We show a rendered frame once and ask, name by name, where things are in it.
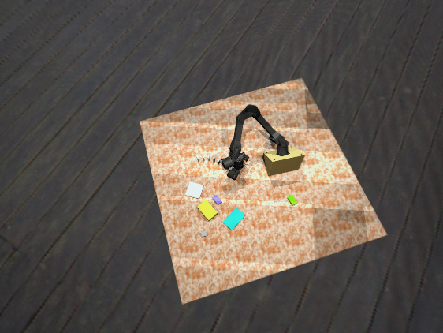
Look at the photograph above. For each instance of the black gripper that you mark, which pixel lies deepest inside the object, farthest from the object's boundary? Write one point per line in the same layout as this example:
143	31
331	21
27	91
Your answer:
234	172

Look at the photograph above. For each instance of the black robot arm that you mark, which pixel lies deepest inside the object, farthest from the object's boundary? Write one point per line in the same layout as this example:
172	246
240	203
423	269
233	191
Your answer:
235	156

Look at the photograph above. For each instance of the small green block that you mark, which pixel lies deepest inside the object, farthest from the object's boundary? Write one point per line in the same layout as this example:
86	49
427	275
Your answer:
292	200

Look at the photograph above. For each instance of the cream flat square tile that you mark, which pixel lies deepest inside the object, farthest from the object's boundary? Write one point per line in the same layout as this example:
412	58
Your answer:
194	190

